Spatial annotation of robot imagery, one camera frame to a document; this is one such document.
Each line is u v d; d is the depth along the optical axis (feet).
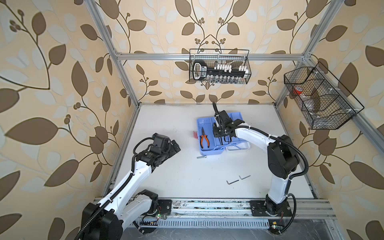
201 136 3.26
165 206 2.44
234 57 2.99
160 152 2.00
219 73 2.77
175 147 2.45
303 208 2.49
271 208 2.12
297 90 2.90
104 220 1.26
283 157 1.61
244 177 2.77
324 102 2.42
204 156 3.00
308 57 2.91
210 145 3.18
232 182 2.71
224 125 2.36
